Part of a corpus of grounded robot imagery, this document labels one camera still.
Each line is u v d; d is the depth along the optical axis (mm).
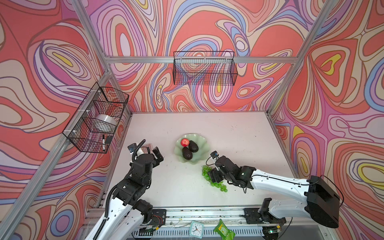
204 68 961
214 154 727
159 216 730
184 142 933
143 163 507
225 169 614
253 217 733
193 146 939
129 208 480
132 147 595
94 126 719
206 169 860
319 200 407
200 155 957
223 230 689
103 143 719
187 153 907
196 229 689
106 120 735
